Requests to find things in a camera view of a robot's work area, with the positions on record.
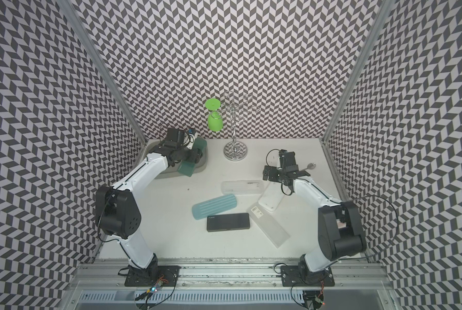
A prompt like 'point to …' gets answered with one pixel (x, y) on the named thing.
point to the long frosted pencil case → (271, 223)
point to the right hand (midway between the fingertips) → (272, 176)
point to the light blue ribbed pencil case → (204, 209)
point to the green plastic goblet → (215, 117)
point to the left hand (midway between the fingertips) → (194, 153)
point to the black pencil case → (230, 221)
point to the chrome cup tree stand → (235, 150)
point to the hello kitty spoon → (310, 166)
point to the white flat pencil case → (271, 196)
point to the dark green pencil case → (186, 167)
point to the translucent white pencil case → (242, 187)
